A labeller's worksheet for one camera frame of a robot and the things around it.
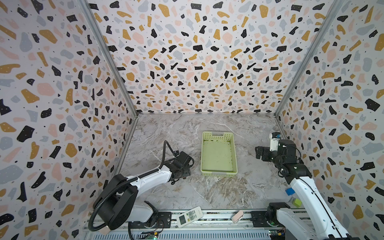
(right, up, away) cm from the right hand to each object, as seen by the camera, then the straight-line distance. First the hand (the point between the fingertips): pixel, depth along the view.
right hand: (265, 148), depth 80 cm
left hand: (-43, -15, +8) cm, 46 cm away
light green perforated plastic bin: (-23, -7, +18) cm, 30 cm away
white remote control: (-40, -33, -7) cm, 53 cm away
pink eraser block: (-16, -33, -7) cm, 37 cm away
